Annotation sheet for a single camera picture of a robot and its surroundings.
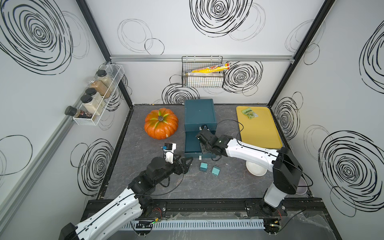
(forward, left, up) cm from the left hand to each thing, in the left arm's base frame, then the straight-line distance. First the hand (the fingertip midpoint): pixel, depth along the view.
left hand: (186, 157), depth 73 cm
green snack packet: (+47, -46, -16) cm, 67 cm away
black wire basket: (+41, -10, +17) cm, 46 cm away
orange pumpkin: (+25, +18, -6) cm, 31 cm away
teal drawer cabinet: (+27, -6, +5) cm, 28 cm away
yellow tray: (+28, -50, -14) cm, 59 cm away
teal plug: (+2, -9, -16) cm, 19 cm away
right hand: (+11, -10, -6) cm, 16 cm away
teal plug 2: (0, -16, -15) cm, 22 cm away
